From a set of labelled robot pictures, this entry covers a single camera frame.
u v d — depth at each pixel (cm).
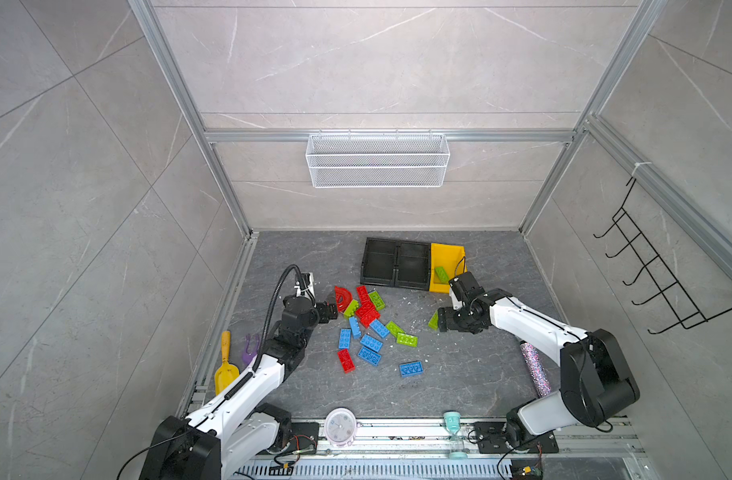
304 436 73
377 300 98
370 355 87
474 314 65
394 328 93
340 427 73
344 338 90
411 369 84
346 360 85
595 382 43
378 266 110
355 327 90
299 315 61
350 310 95
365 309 95
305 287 70
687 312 58
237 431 47
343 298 100
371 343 88
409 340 90
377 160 101
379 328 91
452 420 74
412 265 113
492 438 73
